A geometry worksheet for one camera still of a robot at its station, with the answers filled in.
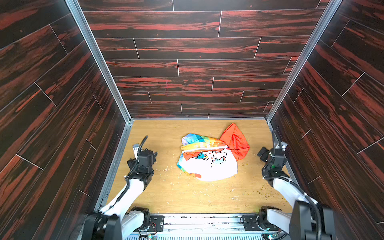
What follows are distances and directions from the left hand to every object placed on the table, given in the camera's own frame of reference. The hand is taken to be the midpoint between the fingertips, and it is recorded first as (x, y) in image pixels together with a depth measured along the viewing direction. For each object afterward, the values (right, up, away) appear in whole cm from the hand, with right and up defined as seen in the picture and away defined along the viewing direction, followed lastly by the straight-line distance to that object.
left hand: (141, 155), depth 85 cm
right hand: (+78, +2, 0) cm, 78 cm away
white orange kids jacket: (+41, -3, +3) cm, 41 cm away
